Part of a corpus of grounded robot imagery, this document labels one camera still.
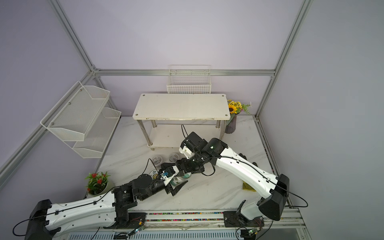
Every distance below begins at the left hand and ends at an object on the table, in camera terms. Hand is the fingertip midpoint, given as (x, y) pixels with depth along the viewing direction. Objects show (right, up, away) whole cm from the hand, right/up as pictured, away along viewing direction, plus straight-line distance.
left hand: (180, 172), depth 70 cm
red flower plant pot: (-43, -7, +5) cm, 44 cm away
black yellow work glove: (+36, -12, +14) cm, 40 cm away
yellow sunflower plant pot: (+31, +34, +21) cm, 50 cm away
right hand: (+2, -1, -3) cm, 3 cm away
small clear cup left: (-16, +1, +19) cm, 25 cm away
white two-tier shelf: (-8, +26, +3) cm, 27 cm away
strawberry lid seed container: (-1, -2, -5) cm, 6 cm away
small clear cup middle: (-6, +3, +21) cm, 22 cm away
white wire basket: (+3, +56, +34) cm, 66 cm away
